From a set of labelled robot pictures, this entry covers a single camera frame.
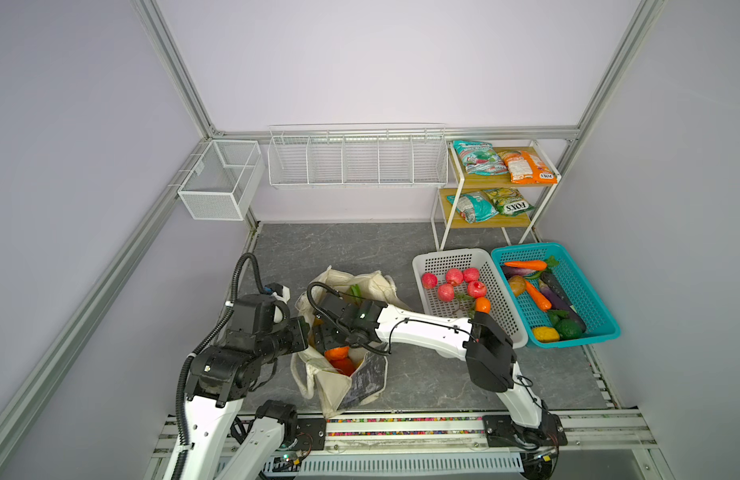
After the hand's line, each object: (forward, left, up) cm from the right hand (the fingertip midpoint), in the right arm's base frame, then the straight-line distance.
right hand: (326, 341), depth 81 cm
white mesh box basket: (+51, +39, +16) cm, 66 cm away
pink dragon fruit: (+15, -8, +2) cm, 17 cm away
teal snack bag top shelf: (+46, -45, +27) cm, 70 cm away
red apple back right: (+25, -45, -4) cm, 52 cm away
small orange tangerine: (+13, -46, -3) cm, 48 cm away
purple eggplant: (+14, -73, -7) cm, 74 cm away
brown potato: (+21, -59, -4) cm, 63 cm away
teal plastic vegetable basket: (+21, -76, -4) cm, 79 cm away
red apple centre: (+19, -46, -4) cm, 50 cm away
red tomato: (-10, -7, +11) cm, 17 cm away
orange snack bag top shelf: (+40, -57, +27) cm, 75 cm away
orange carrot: (+30, -67, -5) cm, 74 cm away
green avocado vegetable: (+5, -69, -3) cm, 69 cm away
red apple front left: (+17, -36, -3) cm, 40 cm away
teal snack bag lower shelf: (+43, -46, +10) cm, 64 cm away
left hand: (-4, +1, +14) cm, 15 cm away
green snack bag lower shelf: (+46, -59, +9) cm, 75 cm away
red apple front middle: (+23, -39, -3) cm, 46 cm away
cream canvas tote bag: (-14, -6, +6) cm, 17 cm away
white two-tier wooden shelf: (+39, -52, +22) cm, 68 cm away
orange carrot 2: (+17, -66, -7) cm, 69 cm away
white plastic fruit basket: (+23, -42, -6) cm, 48 cm away
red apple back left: (+22, -31, -4) cm, 38 cm away
